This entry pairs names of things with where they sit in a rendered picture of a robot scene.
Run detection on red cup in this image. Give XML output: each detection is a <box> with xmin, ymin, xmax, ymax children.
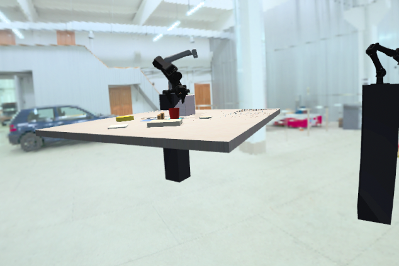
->
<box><xmin>169</xmin><ymin>108</ymin><xmax>179</xmax><ymax>119</ymax></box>

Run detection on yellow rectangular block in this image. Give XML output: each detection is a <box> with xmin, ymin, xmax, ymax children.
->
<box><xmin>116</xmin><ymin>116</ymin><xmax>134</xmax><ymax>122</ymax></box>

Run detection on cream flat rectangular slab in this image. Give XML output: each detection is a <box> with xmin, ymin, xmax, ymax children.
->
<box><xmin>147</xmin><ymin>119</ymin><xmax>183</xmax><ymax>128</ymax></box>

